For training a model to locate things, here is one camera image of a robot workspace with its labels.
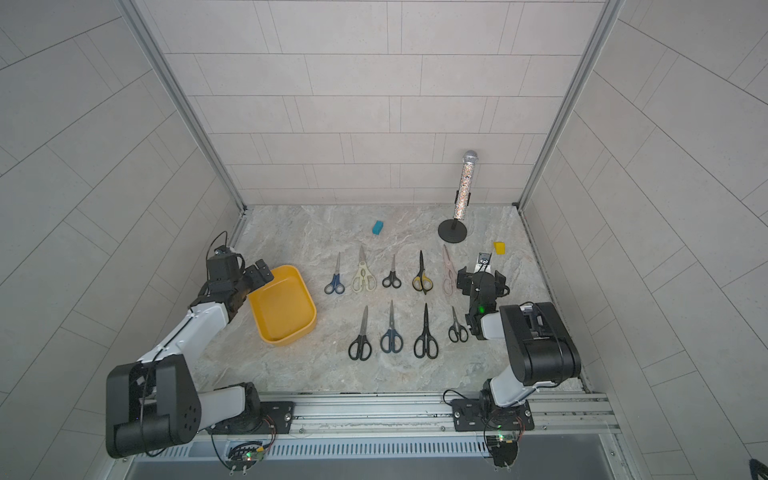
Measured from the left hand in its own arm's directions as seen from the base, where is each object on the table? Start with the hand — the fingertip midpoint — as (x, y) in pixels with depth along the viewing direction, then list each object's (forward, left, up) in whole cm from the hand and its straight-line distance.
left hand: (261, 266), depth 89 cm
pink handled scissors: (-1, -58, -7) cm, 59 cm away
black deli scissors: (-20, -50, -7) cm, 54 cm away
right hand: (+3, -68, -3) cm, 68 cm away
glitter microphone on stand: (+20, -62, -6) cm, 66 cm away
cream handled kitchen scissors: (+1, -31, -7) cm, 31 cm away
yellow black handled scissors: (0, -49, -8) cm, 50 cm away
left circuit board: (-45, -8, -7) cm, 46 cm away
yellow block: (+14, -78, -7) cm, 79 cm away
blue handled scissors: (-1, -21, -9) cm, 23 cm away
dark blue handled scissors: (-18, -40, -9) cm, 45 cm away
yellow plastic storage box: (-8, -6, -11) cm, 15 cm away
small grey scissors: (-16, -59, -8) cm, 61 cm away
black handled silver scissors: (-21, -31, -9) cm, 39 cm away
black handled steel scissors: (+1, -40, -8) cm, 41 cm away
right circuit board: (-43, -67, -10) cm, 80 cm away
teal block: (+23, -34, -7) cm, 42 cm away
